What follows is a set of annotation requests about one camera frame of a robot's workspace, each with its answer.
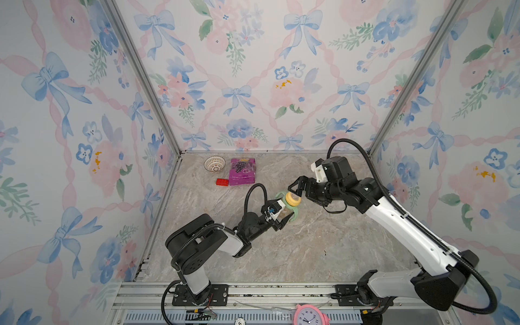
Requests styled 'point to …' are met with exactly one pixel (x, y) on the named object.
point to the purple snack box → (242, 171)
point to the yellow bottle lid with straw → (293, 199)
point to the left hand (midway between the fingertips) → (288, 205)
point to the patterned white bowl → (214, 163)
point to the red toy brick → (223, 182)
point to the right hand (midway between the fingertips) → (298, 190)
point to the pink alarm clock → (309, 314)
